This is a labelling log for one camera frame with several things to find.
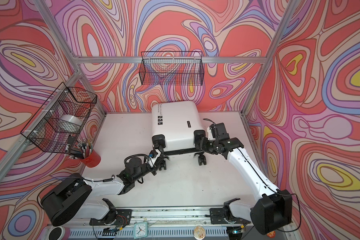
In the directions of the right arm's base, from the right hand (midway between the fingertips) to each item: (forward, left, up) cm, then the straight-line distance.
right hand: (200, 149), depth 80 cm
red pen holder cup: (0, +63, -9) cm, 64 cm away
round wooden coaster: (-36, +3, -16) cm, 39 cm away
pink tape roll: (-35, +66, -10) cm, 75 cm away
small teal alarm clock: (-34, +31, -14) cm, 48 cm away
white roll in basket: (+6, +64, +17) cm, 66 cm away
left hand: (-2, +20, -5) cm, 21 cm away
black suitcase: (+16, +12, +5) cm, 21 cm away
